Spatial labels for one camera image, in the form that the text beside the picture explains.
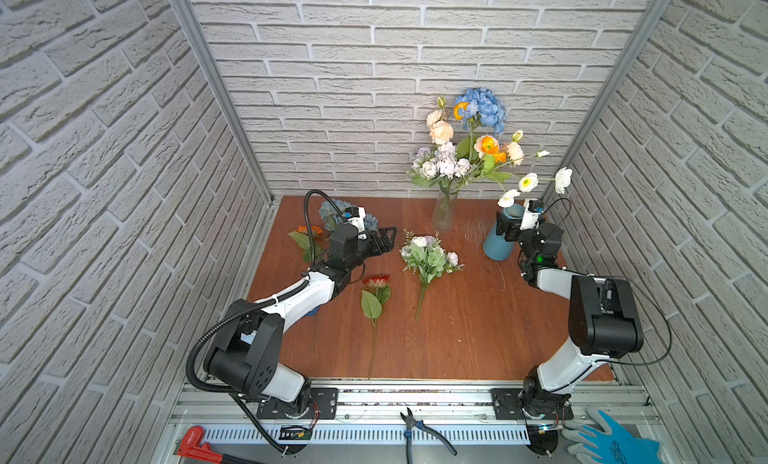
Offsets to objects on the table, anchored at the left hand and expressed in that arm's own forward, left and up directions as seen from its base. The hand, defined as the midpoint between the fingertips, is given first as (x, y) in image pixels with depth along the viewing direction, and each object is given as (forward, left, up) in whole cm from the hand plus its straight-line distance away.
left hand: (387, 227), depth 84 cm
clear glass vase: (+18, -21, -13) cm, 30 cm away
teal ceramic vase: (+2, -37, -14) cm, 39 cm away
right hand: (+8, -40, 0) cm, 41 cm away
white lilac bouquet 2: (-1, -13, -14) cm, 19 cm away
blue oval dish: (-29, +16, +10) cm, 35 cm away
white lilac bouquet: (+14, -16, +11) cm, 24 cm away
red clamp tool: (-49, +45, -20) cm, 70 cm away
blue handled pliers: (-46, -4, -19) cm, 50 cm away
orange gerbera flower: (+9, +30, -16) cm, 35 cm away
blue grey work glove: (-52, -47, -19) cm, 73 cm away
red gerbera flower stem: (-16, +5, -17) cm, 24 cm away
